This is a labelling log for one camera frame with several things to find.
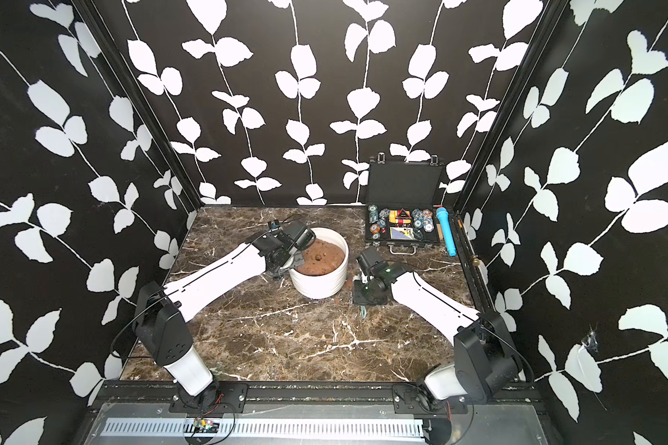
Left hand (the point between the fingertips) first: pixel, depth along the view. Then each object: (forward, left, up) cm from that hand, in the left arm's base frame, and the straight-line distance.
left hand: (294, 254), depth 85 cm
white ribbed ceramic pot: (-7, -8, -9) cm, 14 cm away
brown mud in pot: (+1, -8, -5) cm, 10 cm away
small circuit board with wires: (-42, +23, -16) cm, 50 cm away
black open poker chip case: (+33, -42, -13) cm, 55 cm away
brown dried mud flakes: (-8, -15, -17) cm, 24 cm away
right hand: (-10, -19, -7) cm, 23 cm away
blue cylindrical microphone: (+28, -59, -13) cm, 66 cm away
